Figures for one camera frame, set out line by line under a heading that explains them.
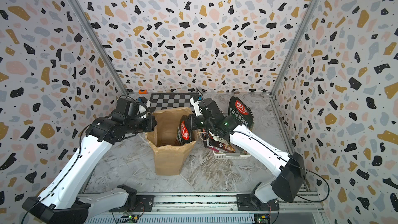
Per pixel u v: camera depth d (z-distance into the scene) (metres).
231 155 0.87
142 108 0.56
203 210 0.73
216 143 0.83
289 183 0.39
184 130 0.76
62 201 0.37
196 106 0.66
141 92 1.24
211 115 0.54
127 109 0.52
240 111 0.88
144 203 0.73
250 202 0.66
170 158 0.64
